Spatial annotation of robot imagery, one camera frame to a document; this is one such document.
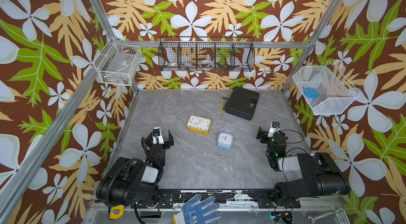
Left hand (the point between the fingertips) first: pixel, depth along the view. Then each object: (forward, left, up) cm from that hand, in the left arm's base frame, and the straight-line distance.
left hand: (160, 130), depth 87 cm
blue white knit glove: (-37, -21, -10) cm, 44 cm away
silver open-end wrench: (-39, -73, -8) cm, 84 cm away
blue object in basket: (+14, -82, +16) cm, 85 cm away
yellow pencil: (+26, -38, -10) cm, 47 cm away
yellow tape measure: (-38, +14, -7) cm, 41 cm away
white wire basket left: (+29, +24, +24) cm, 44 cm away
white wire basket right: (+15, -89, +18) cm, 92 cm away
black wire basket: (+43, -26, +21) cm, 54 cm away
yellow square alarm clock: (+9, -21, -7) cm, 24 cm away
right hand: (+4, -62, -2) cm, 62 cm away
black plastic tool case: (+23, -50, -3) cm, 56 cm away
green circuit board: (-39, -63, -13) cm, 75 cm away
